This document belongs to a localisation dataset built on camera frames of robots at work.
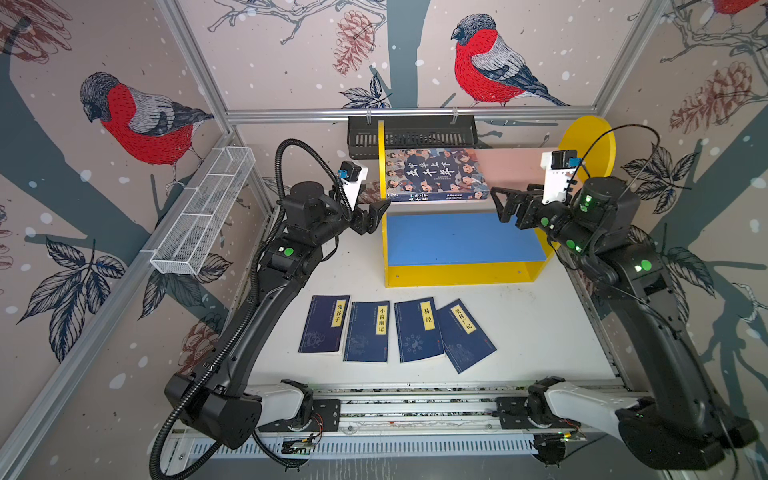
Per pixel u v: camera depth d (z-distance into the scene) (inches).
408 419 28.9
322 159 20.1
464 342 33.2
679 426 14.5
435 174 27.0
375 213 22.8
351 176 20.9
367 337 33.8
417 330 34.5
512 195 19.9
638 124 14.8
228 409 14.3
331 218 21.7
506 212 20.9
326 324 34.8
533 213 20.3
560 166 18.6
